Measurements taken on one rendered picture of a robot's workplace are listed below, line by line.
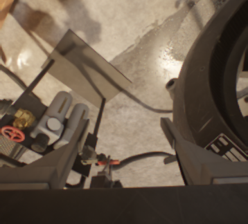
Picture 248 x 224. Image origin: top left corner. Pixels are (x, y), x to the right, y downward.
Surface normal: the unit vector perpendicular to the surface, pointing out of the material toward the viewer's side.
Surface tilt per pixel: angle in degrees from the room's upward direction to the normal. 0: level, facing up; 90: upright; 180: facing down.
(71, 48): 0
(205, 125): 90
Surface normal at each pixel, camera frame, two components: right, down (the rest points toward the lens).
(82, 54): -0.09, 0.65
